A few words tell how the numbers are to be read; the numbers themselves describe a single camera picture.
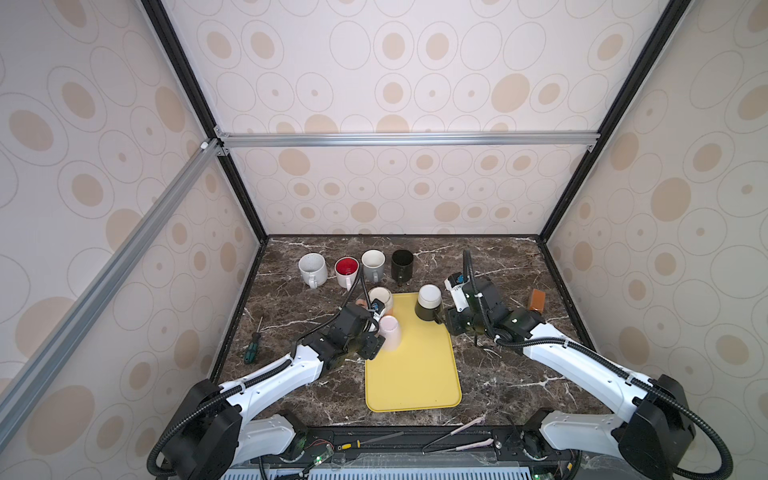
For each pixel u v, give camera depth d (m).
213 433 0.40
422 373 0.85
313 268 1.05
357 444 0.74
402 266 1.01
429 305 0.92
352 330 0.63
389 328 0.83
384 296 0.92
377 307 0.74
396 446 0.75
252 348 0.88
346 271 1.06
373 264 1.01
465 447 0.73
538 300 0.98
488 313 0.60
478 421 0.78
